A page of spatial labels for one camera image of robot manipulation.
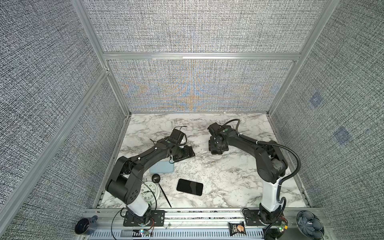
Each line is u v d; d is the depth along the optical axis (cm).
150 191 78
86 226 70
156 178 85
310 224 70
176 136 71
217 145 80
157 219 74
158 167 93
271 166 51
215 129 76
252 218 73
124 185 45
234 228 69
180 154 77
